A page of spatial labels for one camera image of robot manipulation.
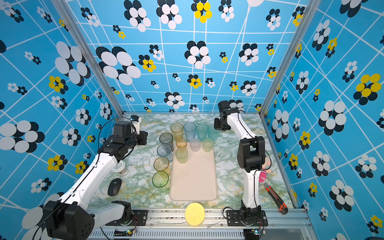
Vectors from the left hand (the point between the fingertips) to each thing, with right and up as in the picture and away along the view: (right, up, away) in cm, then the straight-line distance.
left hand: (146, 132), depth 81 cm
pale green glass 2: (+17, -16, +17) cm, 29 cm away
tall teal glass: (+31, 0, +16) cm, 35 cm away
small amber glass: (+18, -8, +16) cm, 25 cm away
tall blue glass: (+23, +1, +15) cm, 28 cm away
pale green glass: (+35, -9, +18) cm, 40 cm away
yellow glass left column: (+7, -20, +8) cm, 22 cm away
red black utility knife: (+71, -37, -4) cm, 81 cm away
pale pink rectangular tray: (+27, -28, +6) cm, 40 cm away
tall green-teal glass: (+39, -3, +20) cm, 44 cm away
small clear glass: (+26, -8, +14) cm, 31 cm away
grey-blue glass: (+8, -12, +10) cm, 17 cm away
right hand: (+43, +2, +17) cm, 46 cm away
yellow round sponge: (+27, -40, -8) cm, 49 cm away
